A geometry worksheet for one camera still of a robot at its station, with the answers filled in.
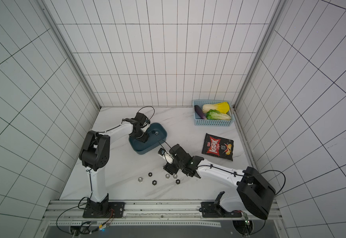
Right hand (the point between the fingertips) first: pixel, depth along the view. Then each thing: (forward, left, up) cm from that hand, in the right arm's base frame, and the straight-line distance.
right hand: (163, 161), depth 82 cm
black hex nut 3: (-9, -8, -6) cm, 14 cm away
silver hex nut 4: (-9, +13, -7) cm, 17 cm away
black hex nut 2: (-10, +5, -7) cm, 13 cm away
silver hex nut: (+23, +8, -6) cm, 25 cm away
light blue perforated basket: (+32, -24, -2) cm, 40 cm away
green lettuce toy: (+37, -33, 0) cm, 50 cm away
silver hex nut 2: (-6, -2, -6) cm, 9 cm away
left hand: (+17, +17, -5) cm, 25 cm away
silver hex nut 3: (-6, -7, -7) cm, 11 cm away
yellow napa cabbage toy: (+43, -39, +2) cm, 58 cm away
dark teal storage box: (+9, +16, -2) cm, 18 cm away
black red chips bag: (+15, -34, -7) cm, 38 cm away
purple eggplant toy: (+44, -23, -4) cm, 50 cm away
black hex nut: (-5, +8, -7) cm, 12 cm away
